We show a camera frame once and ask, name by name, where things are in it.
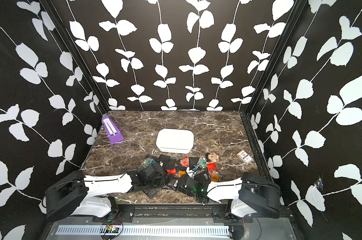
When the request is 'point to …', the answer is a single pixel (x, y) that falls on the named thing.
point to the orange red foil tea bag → (174, 171)
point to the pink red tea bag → (184, 161)
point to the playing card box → (245, 157)
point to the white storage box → (175, 140)
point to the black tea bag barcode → (193, 161)
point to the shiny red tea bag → (211, 166)
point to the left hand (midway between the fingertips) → (171, 179)
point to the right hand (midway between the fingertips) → (173, 183)
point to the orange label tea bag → (214, 176)
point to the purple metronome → (114, 135)
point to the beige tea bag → (213, 157)
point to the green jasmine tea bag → (202, 162)
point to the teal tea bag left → (148, 162)
